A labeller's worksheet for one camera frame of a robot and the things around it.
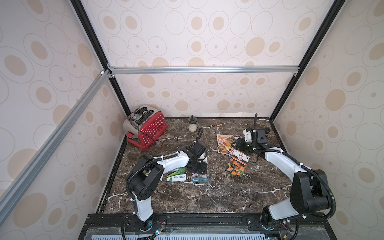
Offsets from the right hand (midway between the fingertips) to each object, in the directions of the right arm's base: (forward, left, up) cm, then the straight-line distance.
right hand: (240, 144), depth 90 cm
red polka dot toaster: (+8, +59, +7) cm, 60 cm away
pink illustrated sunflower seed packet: (+4, +10, -10) cm, 15 cm away
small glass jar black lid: (+19, +30, -2) cm, 36 cm away
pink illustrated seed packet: (+7, +6, -9) cm, 13 cm away
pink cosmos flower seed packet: (-18, +26, -10) cm, 33 cm away
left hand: (-15, +19, -8) cm, 26 cm away
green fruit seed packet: (-16, +37, -11) cm, 42 cm away
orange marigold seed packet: (-7, 0, -11) cm, 13 cm away
